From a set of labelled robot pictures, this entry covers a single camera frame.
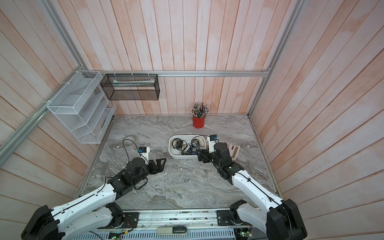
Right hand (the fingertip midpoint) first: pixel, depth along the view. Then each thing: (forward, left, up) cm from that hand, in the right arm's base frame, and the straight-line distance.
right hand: (202, 148), depth 84 cm
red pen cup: (+31, +1, -13) cm, 34 cm away
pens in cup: (+29, +2, +2) cm, 29 cm away
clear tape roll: (+14, +50, -13) cm, 54 cm away
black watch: (+10, +14, -11) cm, 20 cm away
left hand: (-8, +23, -2) cm, 25 cm away
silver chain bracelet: (-20, +16, -14) cm, 29 cm away
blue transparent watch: (+8, +4, -10) cm, 13 cm away
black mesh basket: (+44, +50, +11) cm, 68 cm away
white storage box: (+3, +16, -13) cm, 21 cm away
